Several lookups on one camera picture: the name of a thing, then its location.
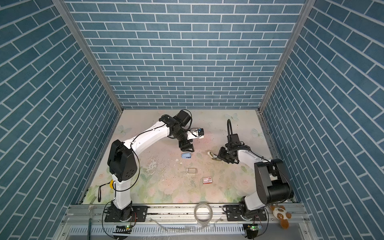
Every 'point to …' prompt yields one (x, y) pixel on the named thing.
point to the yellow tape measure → (111, 183)
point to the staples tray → (192, 170)
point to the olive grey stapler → (213, 156)
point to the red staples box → (207, 180)
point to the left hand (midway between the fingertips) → (192, 144)
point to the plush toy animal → (280, 213)
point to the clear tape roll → (203, 224)
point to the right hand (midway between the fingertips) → (218, 154)
